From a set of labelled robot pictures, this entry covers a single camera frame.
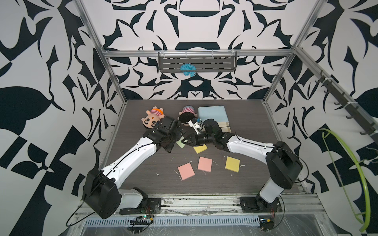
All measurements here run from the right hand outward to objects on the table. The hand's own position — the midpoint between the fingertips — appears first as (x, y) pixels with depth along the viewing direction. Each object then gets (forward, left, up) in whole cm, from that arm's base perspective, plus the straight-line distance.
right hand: (183, 139), depth 79 cm
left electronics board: (-34, +19, -18) cm, 43 cm away
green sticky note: (-1, +2, -1) cm, 3 cm away
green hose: (-38, -64, +4) cm, 75 cm away
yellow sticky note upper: (+3, -10, -17) cm, 20 cm away
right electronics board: (-36, -40, -19) cm, 57 cm away
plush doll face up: (+21, +21, -6) cm, 30 cm away
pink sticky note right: (-7, -12, -16) cm, 22 cm away
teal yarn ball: (+40, -3, +18) cm, 44 cm away
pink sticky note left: (-11, -1, -17) cm, 20 cm away
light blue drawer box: (+19, -21, -2) cm, 28 cm away
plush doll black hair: (+26, -2, -11) cm, 29 cm away
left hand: (+4, +1, +1) cm, 5 cm away
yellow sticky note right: (-7, -29, -18) cm, 34 cm away
